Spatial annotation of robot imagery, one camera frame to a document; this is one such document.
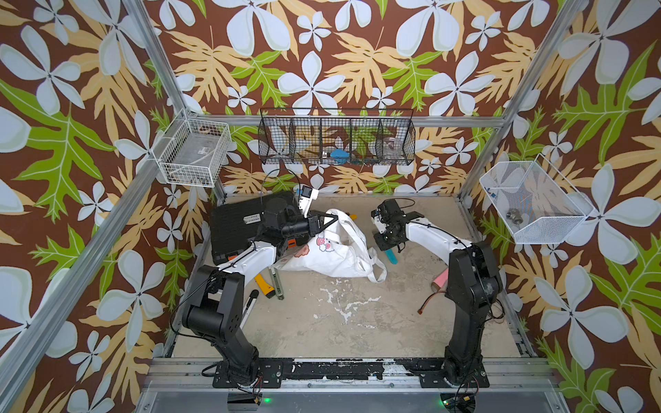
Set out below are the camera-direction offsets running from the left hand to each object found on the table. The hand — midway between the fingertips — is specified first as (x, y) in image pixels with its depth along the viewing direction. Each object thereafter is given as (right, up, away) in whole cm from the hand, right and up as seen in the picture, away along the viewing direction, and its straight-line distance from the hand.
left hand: (337, 216), depth 78 cm
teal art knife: (+21, -15, +16) cm, 31 cm away
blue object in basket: (+1, +23, +16) cm, 27 cm away
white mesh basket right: (+63, +4, +1) cm, 63 cm away
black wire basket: (-1, +31, +19) cm, 37 cm away
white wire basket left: (-49, +22, +7) cm, 54 cm away
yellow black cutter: (-25, -26, +12) cm, 38 cm away
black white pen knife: (-29, -28, +10) cm, 42 cm away
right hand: (+18, -9, +20) cm, 28 cm away
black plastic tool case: (-41, -3, +24) cm, 48 cm away
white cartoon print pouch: (0, -11, +1) cm, 11 cm away
